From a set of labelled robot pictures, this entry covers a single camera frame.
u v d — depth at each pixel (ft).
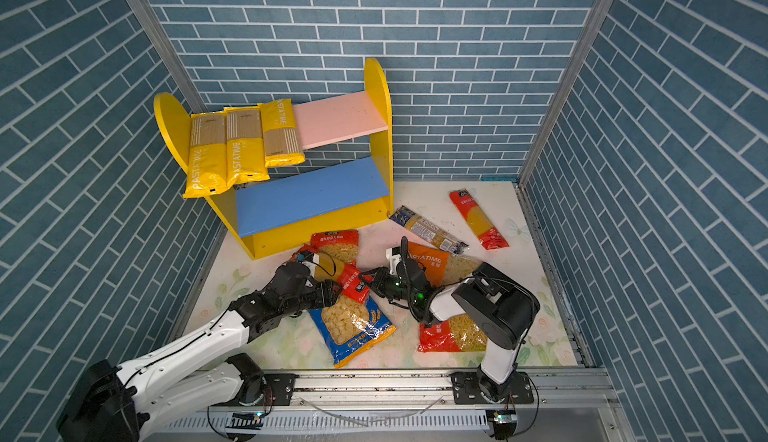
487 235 3.36
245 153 2.26
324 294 2.37
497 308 1.58
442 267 2.99
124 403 1.27
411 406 2.39
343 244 3.16
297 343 2.68
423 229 3.35
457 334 2.60
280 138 2.37
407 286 2.27
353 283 2.72
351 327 2.65
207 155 2.22
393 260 2.76
